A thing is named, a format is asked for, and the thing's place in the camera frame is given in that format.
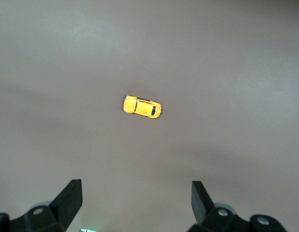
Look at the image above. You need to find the yellow beetle toy car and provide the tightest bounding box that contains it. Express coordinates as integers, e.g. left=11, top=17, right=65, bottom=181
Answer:
left=122, top=95, right=163, bottom=119

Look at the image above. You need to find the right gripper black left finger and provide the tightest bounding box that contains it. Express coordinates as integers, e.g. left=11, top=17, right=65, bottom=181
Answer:
left=0, top=179, right=83, bottom=232

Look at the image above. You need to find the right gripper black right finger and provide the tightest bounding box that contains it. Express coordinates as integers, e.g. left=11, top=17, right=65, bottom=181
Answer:
left=188, top=180, right=288, bottom=232

